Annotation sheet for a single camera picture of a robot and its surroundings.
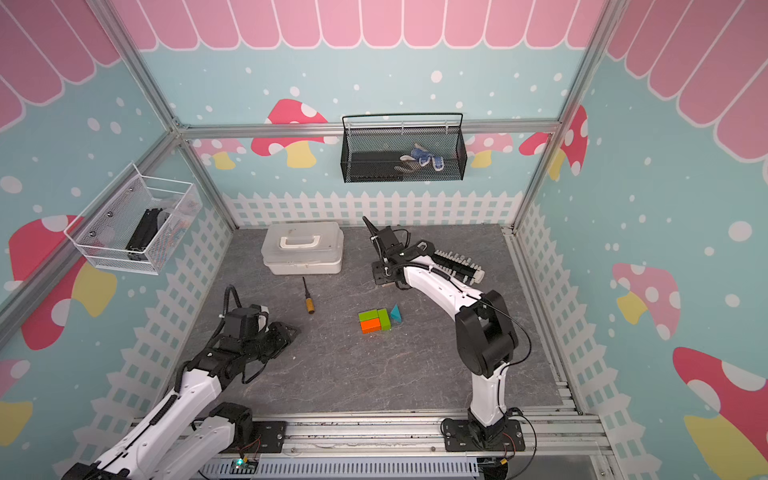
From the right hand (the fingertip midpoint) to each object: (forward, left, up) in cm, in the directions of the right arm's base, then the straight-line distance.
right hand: (384, 271), depth 92 cm
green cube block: (-9, +5, -11) cm, 15 cm away
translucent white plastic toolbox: (+10, +29, 0) cm, 30 cm away
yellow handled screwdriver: (-6, +24, -11) cm, 27 cm away
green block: (-11, 0, -11) cm, 15 cm away
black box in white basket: (-6, +56, +24) cm, 61 cm away
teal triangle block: (-9, -4, -11) cm, 14 cm away
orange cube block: (-13, +5, -11) cm, 18 cm away
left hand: (-19, +24, -4) cm, 31 cm away
